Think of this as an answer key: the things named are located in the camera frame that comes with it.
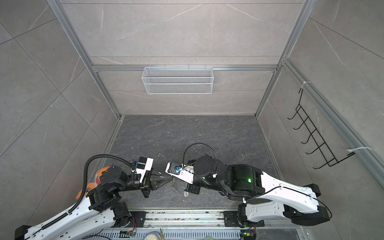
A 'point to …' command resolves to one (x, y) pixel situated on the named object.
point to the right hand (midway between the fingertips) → (177, 170)
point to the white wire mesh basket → (178, 80)
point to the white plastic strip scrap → (159, 153)
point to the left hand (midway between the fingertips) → (171, 177)
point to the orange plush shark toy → (90, 186)
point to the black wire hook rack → (315, 136)
